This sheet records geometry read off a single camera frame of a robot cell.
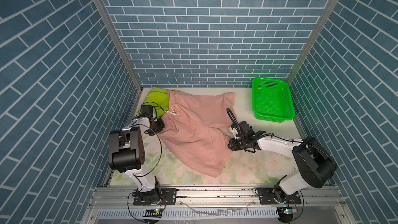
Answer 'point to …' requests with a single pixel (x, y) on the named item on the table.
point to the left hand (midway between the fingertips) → (162, 126)
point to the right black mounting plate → (271, 196)
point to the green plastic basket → (272, 100)
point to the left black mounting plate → (168, 197)
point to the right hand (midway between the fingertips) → (228, 143)
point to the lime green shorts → (159, 99)
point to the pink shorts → (197, 130)
